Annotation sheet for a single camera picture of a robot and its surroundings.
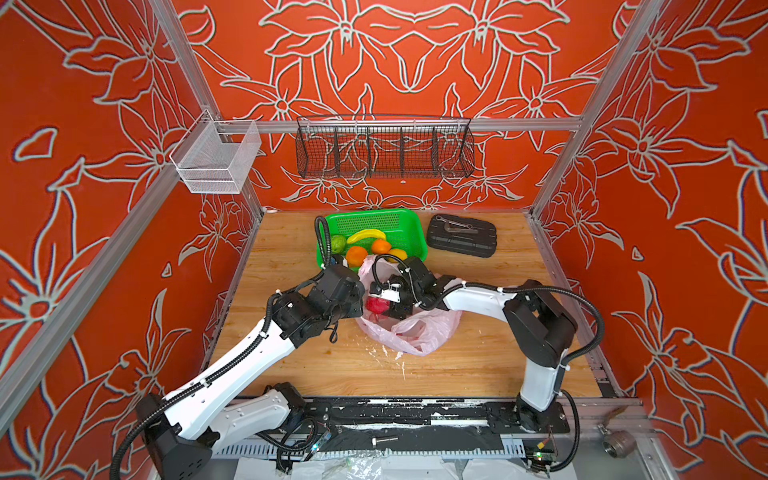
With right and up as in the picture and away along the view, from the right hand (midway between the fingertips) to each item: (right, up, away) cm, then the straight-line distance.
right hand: (381, 293), depth 90 cm
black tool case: (+29, +18, +14) cm, 37 cm away
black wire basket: (-1, +49, +10) cm, 50 cm away
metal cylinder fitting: (+55, -30, -24) cm, 67 cm away
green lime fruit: (-15, +15, +11) cm, 24 cm away
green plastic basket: (+8, +21, +20) cm, 30 cm away
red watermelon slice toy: (-1, -3, -4) cm, 5 cm away
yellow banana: (-5, +19, +20) cm, 28 cm away
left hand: (-6, +3, -17) cm, 18 cm away
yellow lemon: (+6, +12, +7) cm, 15 cm away
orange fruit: (0, +14, +10) cm, 18 cm away
